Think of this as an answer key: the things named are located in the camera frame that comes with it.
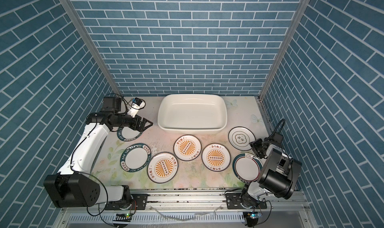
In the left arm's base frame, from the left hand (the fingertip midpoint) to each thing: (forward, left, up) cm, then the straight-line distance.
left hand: (146, 119), depth 78 cm
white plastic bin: (+22, -24, -22) cm, 39 cm away
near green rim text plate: (-11, +10, -24) cm, 28 cm away
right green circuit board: (-41, -54, -23) cm, 72 cm away
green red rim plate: (-18, -56, -22) cm, 63 cm away
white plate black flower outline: (+1, -56, -22) cm, 60 cm away
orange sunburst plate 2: (-5, -21, -23) cm, 32 cm away
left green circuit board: (-40, +10, -26) cm, 49 cm away
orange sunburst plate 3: (-12, -39, -22) cm, 46 cm away
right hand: (-4, -62, -19) cm, 65 cm away
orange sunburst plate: (-17, -7, -23) cm, 29 cm away
